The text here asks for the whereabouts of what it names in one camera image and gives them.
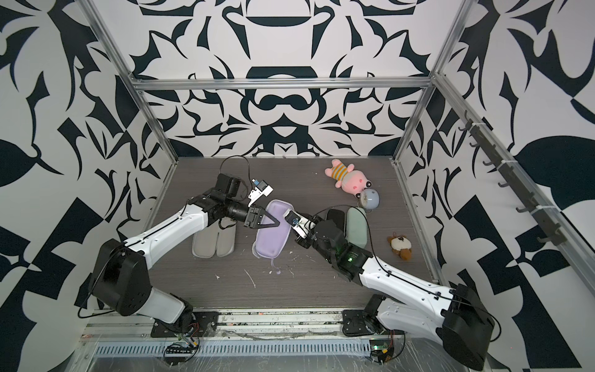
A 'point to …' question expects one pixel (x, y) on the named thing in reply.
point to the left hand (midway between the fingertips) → (277, 221)
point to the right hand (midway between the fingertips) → (295, 212)
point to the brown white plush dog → (400, 245)
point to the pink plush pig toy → (352, 180)
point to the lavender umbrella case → (273, 241)
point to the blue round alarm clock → (370, 198)
